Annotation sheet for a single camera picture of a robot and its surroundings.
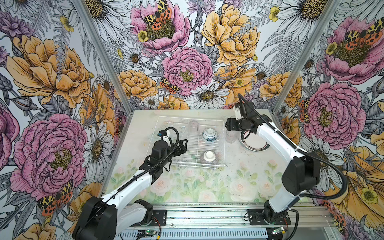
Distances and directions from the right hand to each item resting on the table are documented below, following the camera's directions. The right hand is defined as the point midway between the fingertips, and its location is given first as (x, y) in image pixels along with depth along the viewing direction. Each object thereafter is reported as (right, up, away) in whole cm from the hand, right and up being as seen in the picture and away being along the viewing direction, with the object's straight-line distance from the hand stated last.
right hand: (231, 129), depth 87 cm
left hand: (-28, -9, -3) cm, 30 cm away
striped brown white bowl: (-13, -16, 0) cm, 21 cm away
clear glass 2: (+4, -6, +17) cm, 18 cm away
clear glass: (-22, +1, +12) cm, 25 cm away
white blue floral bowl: (-11, -4, +12) cm, 17 cm away
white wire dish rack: (-14, -12, +12) cm, 22 cm away
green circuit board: (-42, -48, -16) cm, 66 cm away
